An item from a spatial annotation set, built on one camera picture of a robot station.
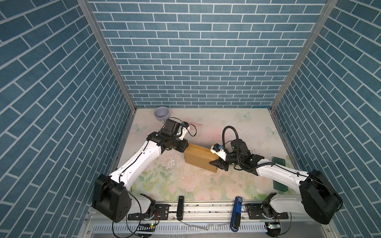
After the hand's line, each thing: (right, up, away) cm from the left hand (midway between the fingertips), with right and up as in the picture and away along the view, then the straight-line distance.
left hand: (186, 144), depth 81 cm
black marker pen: (-3, -31, -9) cm, 32 cm away
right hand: (+13, -8, 0) cm, 15 cm away
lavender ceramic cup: (-22, +19, +34) cm, 44 cm away
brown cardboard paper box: (+8, -7, -2) cm, 10 cm away
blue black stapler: (+25, -34, -11) cm, 44 cm away
